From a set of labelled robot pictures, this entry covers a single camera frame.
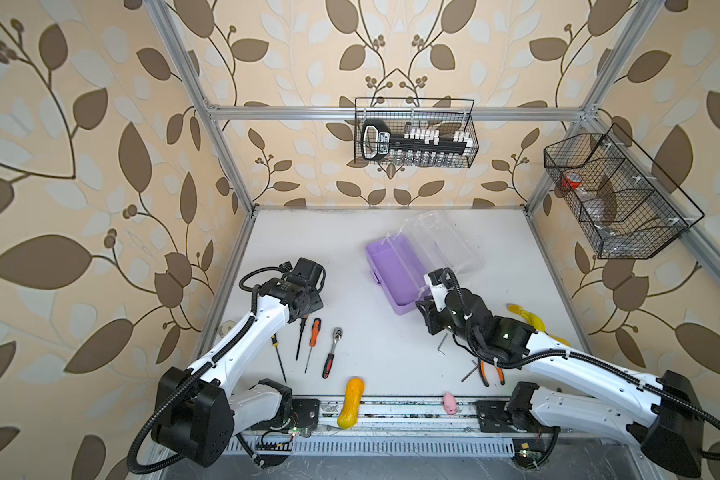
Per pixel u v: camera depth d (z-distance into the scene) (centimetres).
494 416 73
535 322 86
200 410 39
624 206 74
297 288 59
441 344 86
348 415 71
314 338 87
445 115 91
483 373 80
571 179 89
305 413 74
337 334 87
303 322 90
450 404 76
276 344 87
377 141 84
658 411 40
